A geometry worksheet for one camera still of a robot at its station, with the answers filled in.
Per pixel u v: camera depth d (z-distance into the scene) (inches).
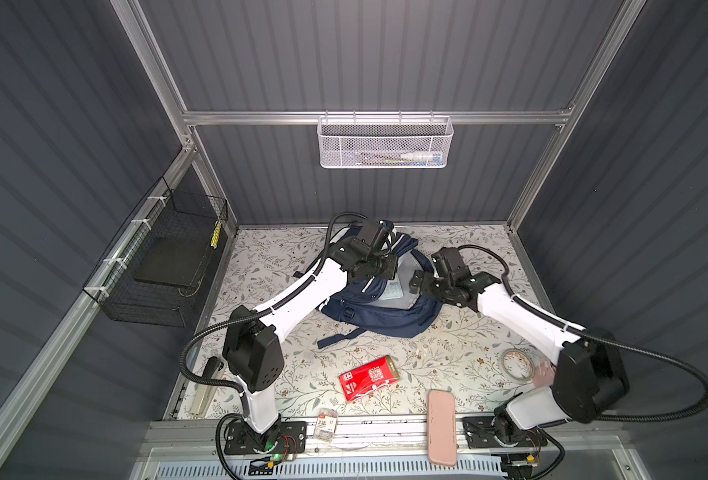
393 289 35.9
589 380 16.9
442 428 29.6
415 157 35.1
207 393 30.8
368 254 24.4
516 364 33.3
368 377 33.0
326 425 29.0
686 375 15.3
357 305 34.5
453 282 25.8
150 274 27.8
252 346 17.7
